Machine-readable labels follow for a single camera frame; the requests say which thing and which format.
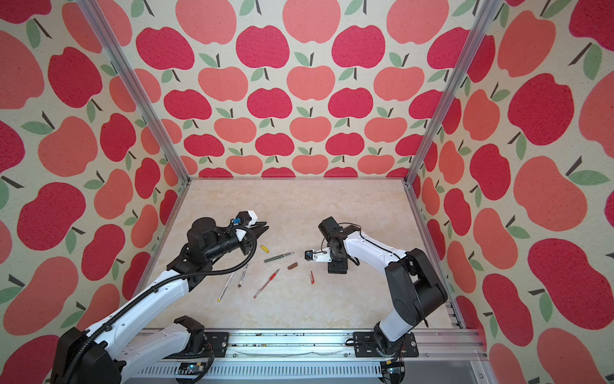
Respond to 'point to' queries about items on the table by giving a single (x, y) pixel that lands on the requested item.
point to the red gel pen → (266, 282)
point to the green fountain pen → (278, 257)
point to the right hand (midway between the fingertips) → (342, 255)
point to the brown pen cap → (293, 266)
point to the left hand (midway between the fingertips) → (268, 226)
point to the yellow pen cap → (265, 249)
